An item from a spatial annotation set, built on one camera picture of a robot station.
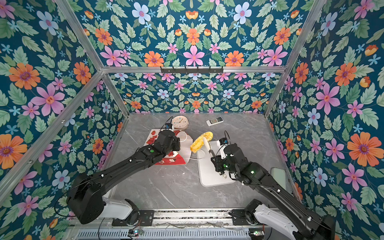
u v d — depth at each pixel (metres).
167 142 0.64
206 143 0.77
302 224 0.40
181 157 0.82
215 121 1.14
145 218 0.74
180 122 1.14
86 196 0.41
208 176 0.88
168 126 0.72
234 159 0.53
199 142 0.81
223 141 0.65
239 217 0.73
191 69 0.93
